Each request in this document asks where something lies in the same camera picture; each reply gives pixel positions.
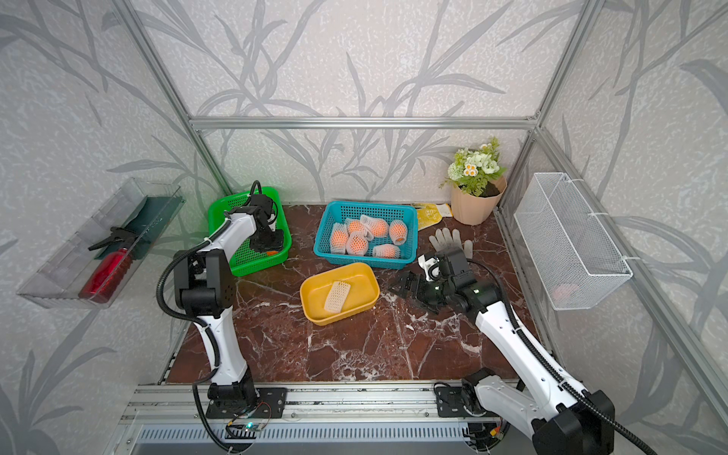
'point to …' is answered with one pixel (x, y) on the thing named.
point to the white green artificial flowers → (474, 170)
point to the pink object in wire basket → (562, 291)
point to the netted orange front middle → (356, 244)
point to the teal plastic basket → (338, 211)
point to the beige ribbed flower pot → (478, 209)
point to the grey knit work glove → (445, 241)
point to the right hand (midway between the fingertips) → (398, 293)
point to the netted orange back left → (354, 225)
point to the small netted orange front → (386, 251)
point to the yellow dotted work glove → (429, 214)
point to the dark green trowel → (148, 221)
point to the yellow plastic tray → (315, 292)
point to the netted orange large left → (338, 238)
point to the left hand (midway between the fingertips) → (276, 245)
